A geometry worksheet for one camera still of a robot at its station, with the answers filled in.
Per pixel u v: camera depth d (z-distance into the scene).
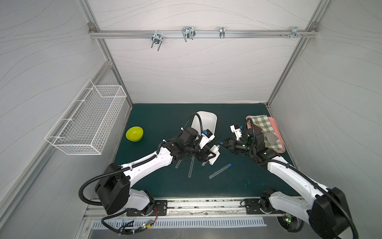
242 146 0.67
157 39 0.79
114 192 0.41
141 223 0.70
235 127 0.75
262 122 1.08
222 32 0.78
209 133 0.68
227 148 0.70
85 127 0.68
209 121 1.11
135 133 1.01
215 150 0.75
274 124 1.07
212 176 0.84
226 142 0.73
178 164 0.88
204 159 0.68
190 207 0.75
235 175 0.84
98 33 0.77
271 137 1.00
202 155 0.66
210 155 0.72
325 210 0.40
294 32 0.76
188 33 0.77
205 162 0.74
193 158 0.69
